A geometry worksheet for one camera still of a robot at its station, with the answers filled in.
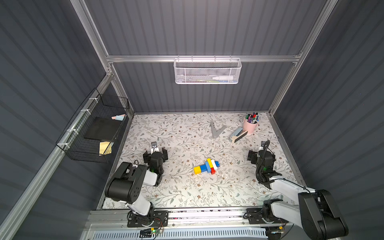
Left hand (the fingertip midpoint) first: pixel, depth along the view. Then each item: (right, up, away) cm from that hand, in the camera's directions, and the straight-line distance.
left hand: (155, 150), depth 92 cm
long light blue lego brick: (+33, -11, -4) cm, 35 cm away
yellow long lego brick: (+34, -8, -1) cm, 35 cm away
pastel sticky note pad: (-17, +20, -10) cm, 28 cm away
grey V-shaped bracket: (+39, +10, +14) cm, 43 cm away
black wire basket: (-27, +8, -30) cm, 41 cm away
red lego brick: (+36, -12, -4) cm, 38 cm away
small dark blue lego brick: (+30, -10, -3) cm, 32 cm away
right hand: (+64, 0, -4) cm, 65 cm away
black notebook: (-23, +14, -16) cm, 31 cm away
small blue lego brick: (+38, -8, -1) cm, 39 cm away
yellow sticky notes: (-12, +6, -32) cm, 34 cm away
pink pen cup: (+62, +18, +7) cm, 65 cm away
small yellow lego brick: (+26, -12, -4) cm, 29 cm away
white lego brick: (+36, -8, -3) cm, 37 cm away
